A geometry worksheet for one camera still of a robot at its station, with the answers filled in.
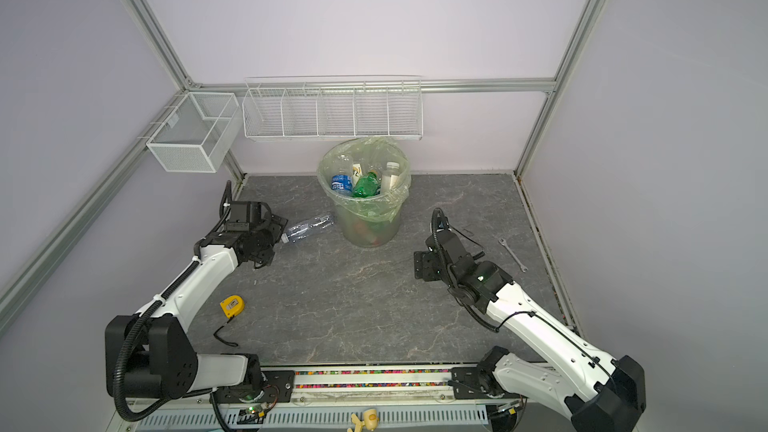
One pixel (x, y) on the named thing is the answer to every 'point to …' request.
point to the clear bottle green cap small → (357, 173)
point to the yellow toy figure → (370, 422)
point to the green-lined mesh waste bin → (369, 221)
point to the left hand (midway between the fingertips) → (285, 234)
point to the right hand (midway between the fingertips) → (431, 257)
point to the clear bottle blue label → (341, 174)
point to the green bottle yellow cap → (368, 185)
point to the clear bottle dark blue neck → (300, 231)
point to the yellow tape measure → (231, 307)
